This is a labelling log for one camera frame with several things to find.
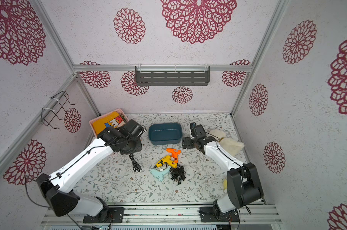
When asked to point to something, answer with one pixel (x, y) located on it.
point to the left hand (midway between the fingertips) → (137, 148)
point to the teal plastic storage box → (164, 133)
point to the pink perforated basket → (120, 110)
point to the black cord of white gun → (135, 166)
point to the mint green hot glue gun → (159, 175)
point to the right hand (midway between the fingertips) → (189, 139)
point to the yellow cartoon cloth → (115, 120)
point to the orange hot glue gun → (175, 153)
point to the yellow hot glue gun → (167, 159)
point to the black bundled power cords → (178, 174)
